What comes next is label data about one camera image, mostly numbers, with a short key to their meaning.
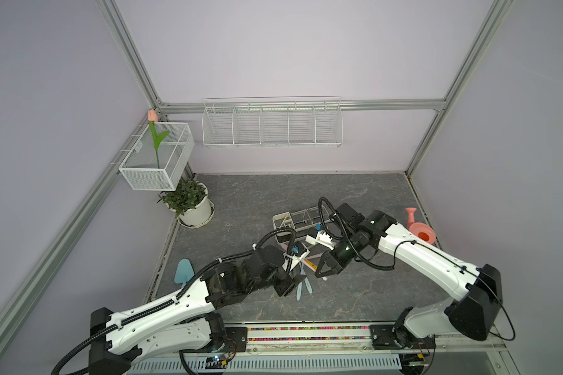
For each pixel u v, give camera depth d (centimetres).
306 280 85
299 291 83
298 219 100
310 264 69
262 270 50
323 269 68
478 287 42
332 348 73
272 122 100
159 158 83
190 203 89
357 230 55
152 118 85
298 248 57
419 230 86
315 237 67
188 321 60
